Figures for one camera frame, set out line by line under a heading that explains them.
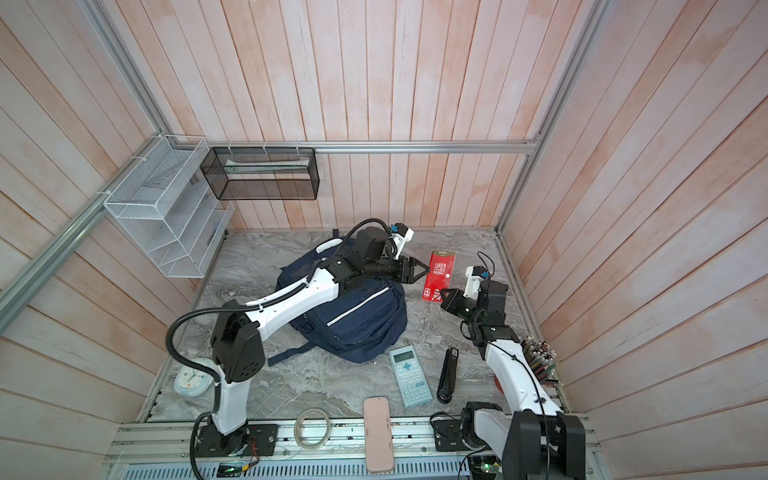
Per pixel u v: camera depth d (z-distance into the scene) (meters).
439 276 0.87
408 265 0.70
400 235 0.72
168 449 0.73
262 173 1.03
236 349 0.48
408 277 0.70
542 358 0.68
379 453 0.72
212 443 0.63
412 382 0.82
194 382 0.80
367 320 0.85
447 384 0.78
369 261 0.65
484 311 0.64
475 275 0.76
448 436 0.74
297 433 0.73
